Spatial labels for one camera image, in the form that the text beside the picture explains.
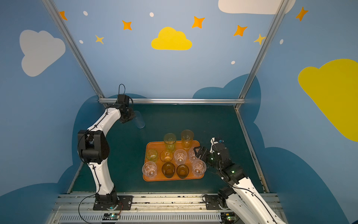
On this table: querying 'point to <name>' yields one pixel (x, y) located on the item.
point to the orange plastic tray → (175, 165)
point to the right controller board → (228, 217)
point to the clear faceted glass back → (149, 170)
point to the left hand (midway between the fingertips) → (133, 116)
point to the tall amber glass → (187, 136)
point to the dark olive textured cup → (168, 170)
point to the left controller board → (111, 216)
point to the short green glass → (151, 155)
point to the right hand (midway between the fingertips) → (199, 149)
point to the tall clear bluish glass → (138, 120)
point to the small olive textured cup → (182, 171)
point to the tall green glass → (170, 140)
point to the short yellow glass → (166, 156)
